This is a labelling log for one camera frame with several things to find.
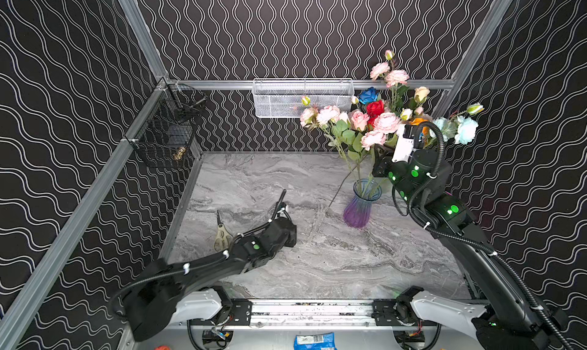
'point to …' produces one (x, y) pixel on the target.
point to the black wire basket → (165, 134)
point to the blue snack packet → (325, 341)
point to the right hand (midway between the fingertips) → (377, 145)
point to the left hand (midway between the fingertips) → (298, 228)
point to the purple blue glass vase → (358, 211)
